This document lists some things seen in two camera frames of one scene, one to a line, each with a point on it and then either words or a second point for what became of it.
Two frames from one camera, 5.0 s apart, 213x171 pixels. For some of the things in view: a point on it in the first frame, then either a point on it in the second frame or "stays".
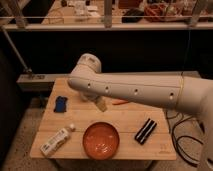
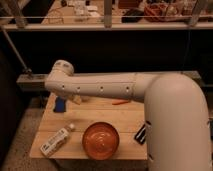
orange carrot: (119, 102) stays
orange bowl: (101, 140) stays
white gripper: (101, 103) to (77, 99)
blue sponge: (60, 104) stays
